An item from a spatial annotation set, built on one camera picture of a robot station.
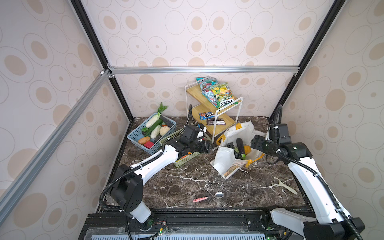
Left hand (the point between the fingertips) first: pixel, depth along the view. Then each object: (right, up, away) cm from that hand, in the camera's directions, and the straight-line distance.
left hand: (214, 144), depth 79 cm
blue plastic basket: (-52, +5, +26) cm, 58 cm away
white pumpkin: (-32, +8, +24) cm, 41 cm away
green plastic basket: (-20, -11, +9) cm, 25 cm away
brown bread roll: (-45, +1, +20) cm, 50 cm away
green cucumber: (-43, +7, +26) cm, 51 cm away
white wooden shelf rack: (-9, +23, +6) cm, 26 cm away
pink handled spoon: (+2, -28, +1) cm, 28 cm away
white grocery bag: (+6, -9, +2) cm, 11 cm away
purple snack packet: (+5, +13, +16) cm, 21 cm away
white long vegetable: (-38, +6, +27) cm, 47 cm away
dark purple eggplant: (+19, -2, +16) cm, 24 cm away
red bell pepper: (-41, -2, +19) cm, 45 cm away
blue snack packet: (-4, +17, +19) cm, 26 cm away
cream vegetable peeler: (+39, -24, +7) cm, 46 cm away
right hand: (+22, +1, -3) cm, 22 cm away
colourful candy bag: (-4, +36, +11) cm, 38 cm away
